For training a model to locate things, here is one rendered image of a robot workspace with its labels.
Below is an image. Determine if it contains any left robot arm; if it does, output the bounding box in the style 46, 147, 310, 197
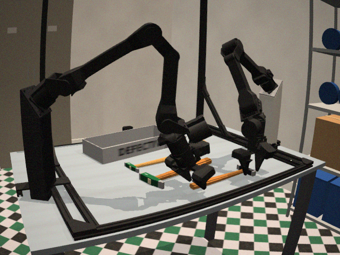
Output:
220, 38, 278, 159

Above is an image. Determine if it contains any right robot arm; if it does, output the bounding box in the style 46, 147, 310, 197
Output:
29, 23, 212, 161

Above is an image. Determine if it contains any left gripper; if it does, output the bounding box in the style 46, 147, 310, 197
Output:
232, 134, 266, 175

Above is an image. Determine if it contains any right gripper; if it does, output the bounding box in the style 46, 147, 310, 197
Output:
165, 146, 216, 190

